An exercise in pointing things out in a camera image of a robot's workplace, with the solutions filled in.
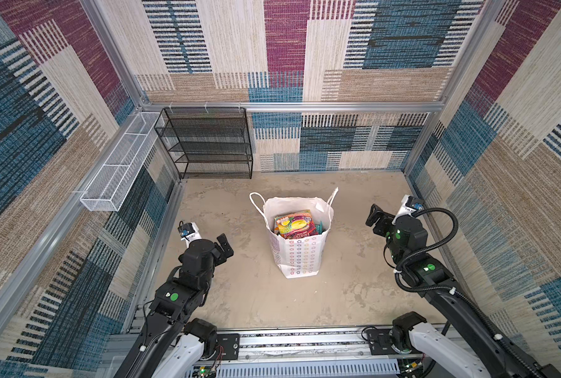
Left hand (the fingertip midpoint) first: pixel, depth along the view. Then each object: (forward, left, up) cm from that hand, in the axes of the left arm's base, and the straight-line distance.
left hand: (214, 238), depth 74 cm
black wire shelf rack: (+53, +13, -5) cm, 54 cm away
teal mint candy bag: (+8, -35, -8) cm, 36 cm away
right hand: (+6, -54, +3) cm, 54 cm away
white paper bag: (-3, -27, -7) cm, 28 cm away
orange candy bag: (+6, -26, -2) cm, 27 cm away
